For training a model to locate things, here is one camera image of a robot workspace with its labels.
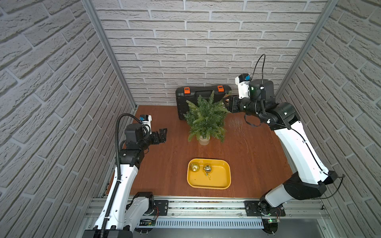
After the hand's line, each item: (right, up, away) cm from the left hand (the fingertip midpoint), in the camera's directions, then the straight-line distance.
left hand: (160, 127), depth 74 cm
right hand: (+33, +13, -10) cm, 37 cm away
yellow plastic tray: (+26, -27, +9) cm, 39 cm away
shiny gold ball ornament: (+25, -25, +9) cm, 36 cm away
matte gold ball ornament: (+17, -24, +9) cm, 31 cm away
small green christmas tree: (+24, +5, -4) cm, 24 cm away
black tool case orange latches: (+16, +20, +16) cm, 30 cm away
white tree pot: (+24, -11, +21) cm, 34 cm away
